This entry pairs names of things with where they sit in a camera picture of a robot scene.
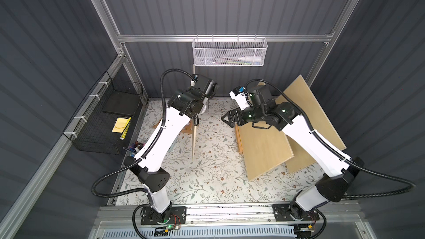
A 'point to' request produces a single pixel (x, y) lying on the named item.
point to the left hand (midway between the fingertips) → (199, 102)
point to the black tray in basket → (122, 103)
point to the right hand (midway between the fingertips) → (230, 115)
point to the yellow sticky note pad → (119, 125)
